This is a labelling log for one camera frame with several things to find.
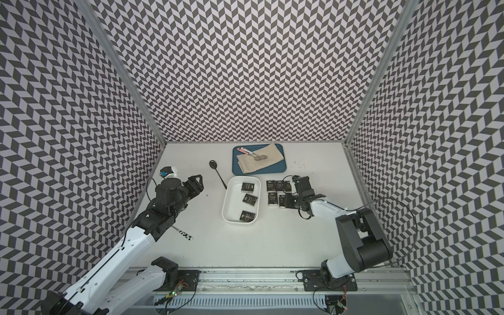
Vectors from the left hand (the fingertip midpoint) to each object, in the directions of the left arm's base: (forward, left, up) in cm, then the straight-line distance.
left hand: (197, 181), depth 78 cm
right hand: (0, -37, -19) cm, 42 cm away
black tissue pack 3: (+8, -39, -18) cm, 44 cm away
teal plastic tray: (+21, -35, -18) cm, 45 cm away
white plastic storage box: (+1, -16, -21) cm, 26 cm away
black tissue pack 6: (+1, -20, -18) cm, 27 cm away
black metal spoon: (+24, +1, -20) cm, 31 cm away
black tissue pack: (+10, -30, -20) cm, 37 cm away
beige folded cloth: (+25, -18, -20) cm, 36 cm away
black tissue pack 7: (-7, -19, -18) cm, 27 cm away
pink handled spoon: (+29, -22, -20) cm, 41 cm away
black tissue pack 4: (+2, -31, -19) cm, 36 cm away
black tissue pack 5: (0, -35, -18) cm, 40 cm away
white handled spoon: (+28, -26, -19) cm, 43 cm away
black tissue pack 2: (+10, -35, -20) cm, 41 cm away
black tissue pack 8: (+8, -18, -18) cm, 26 cm away
